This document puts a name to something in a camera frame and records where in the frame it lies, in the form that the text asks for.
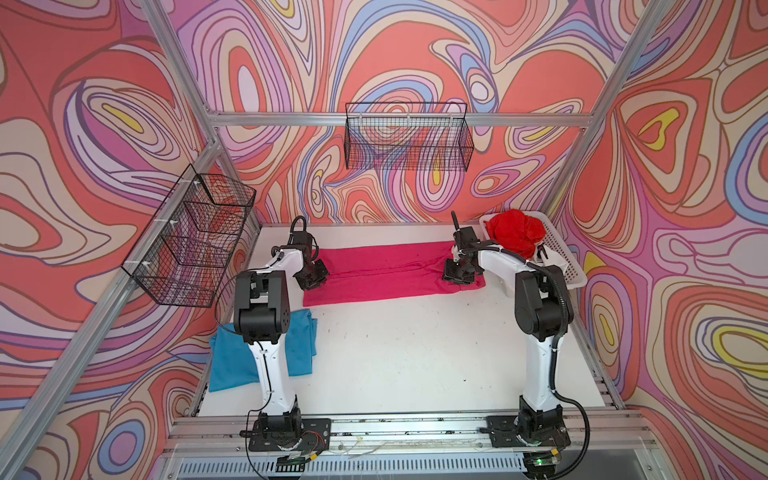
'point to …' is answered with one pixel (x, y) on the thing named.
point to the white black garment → (547, 256)
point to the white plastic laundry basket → (556, 239)
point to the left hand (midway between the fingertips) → (328, 277)
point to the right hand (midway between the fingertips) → (451, 282)
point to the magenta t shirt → (368, 273)
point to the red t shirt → (512, 229)
